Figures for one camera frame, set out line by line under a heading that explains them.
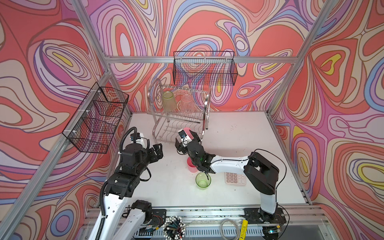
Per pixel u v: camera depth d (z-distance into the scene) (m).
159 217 0.73
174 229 0.61
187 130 0.83
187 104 0.79
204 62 0.89
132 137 0.57
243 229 0.69
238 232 0.69
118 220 0.44
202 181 0.84
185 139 0.69
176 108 0.82
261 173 0.50
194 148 0.64
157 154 0.63
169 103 0.82
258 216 0.73
